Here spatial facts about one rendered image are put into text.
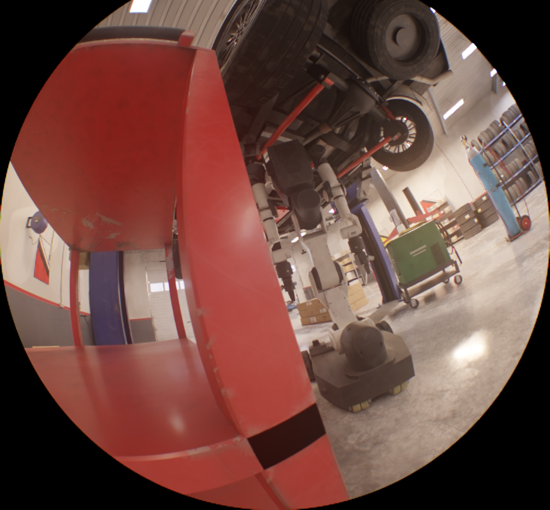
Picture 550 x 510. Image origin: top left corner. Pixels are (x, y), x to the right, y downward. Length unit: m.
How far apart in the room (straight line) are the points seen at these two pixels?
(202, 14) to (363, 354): 4.39
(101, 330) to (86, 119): 1.06
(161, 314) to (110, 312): 8.99
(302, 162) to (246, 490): 1.27
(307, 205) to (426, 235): 1.56
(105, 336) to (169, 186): 0.97
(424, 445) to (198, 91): 0.77
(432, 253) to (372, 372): 1.60
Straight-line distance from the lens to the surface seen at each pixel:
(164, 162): 0.43
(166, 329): 10.13
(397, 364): 0.79
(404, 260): 2.06
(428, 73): 2.36
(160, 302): 10.23
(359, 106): 1.44
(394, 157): 2.02
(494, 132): 10.08
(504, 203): 3.03
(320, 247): 1.06
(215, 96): 0.15
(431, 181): 10.44
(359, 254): 1.09
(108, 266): 1.29
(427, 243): 2.15
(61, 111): 0.42
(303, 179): 1.03
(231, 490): 0.52
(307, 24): 0.82
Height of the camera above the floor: 0.53
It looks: 21 degrees up
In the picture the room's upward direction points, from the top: 17 degrees counter-clockwise
